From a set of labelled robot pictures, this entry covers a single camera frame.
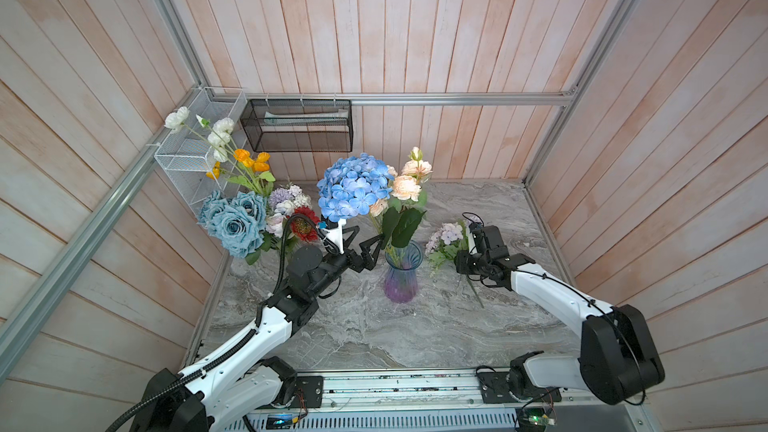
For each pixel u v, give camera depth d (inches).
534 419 27.9
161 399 16.0
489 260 26.6
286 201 29.3
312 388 28.8
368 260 25.2
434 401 28.8
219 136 26.4
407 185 26.7
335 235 24.6
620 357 16.5
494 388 28.8
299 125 41.9
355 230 29.4
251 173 28.8
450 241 35.6
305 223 28.6
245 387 21.8
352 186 22.2
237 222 23.3
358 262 25.4
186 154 28.2
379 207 26.0
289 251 26.1
